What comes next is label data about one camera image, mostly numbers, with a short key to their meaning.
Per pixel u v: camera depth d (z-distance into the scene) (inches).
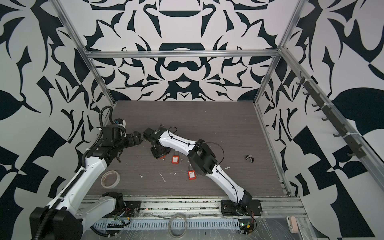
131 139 28.7
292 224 27.0
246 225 28.1
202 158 23.4
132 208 28.8
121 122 29.1
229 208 29.2
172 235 25.5
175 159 35.1
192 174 33.2
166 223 28.1
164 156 33.6
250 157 35.7
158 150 32.4
